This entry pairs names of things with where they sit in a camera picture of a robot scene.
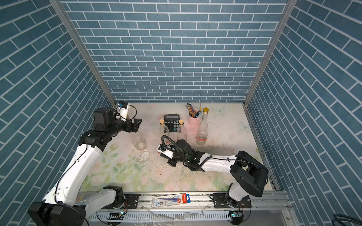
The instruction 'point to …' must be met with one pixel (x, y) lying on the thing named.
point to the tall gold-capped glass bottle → (202, 133)
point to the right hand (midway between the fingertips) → (163, 154)
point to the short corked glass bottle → (163, 130)
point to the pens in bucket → (192, 112)
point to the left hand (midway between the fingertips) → (137, 117)
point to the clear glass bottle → (138, 140)
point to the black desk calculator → (172, 122)
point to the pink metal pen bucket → (193, 123)
